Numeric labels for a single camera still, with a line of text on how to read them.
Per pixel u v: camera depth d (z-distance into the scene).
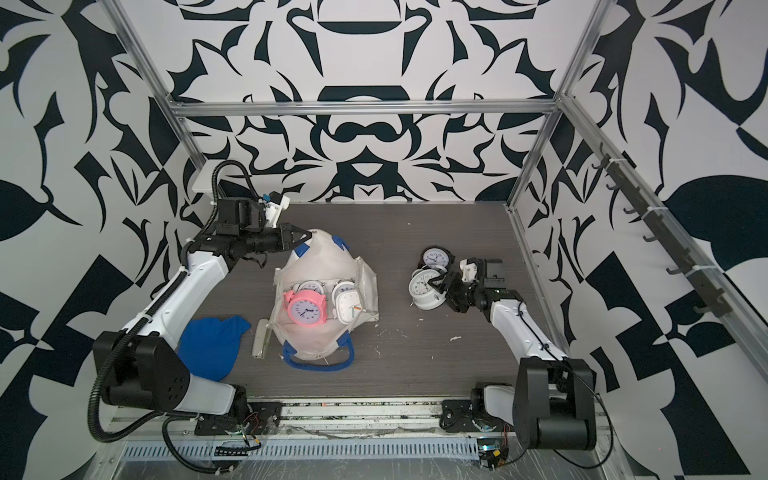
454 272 0.78
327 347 0.78
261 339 0.83
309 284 0.91
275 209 0.73
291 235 0.74
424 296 0.83
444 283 0.78
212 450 0.71
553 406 0.41
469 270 0.82
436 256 1.02
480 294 0.67
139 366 0.41
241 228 0.63
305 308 0.87
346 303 0.82
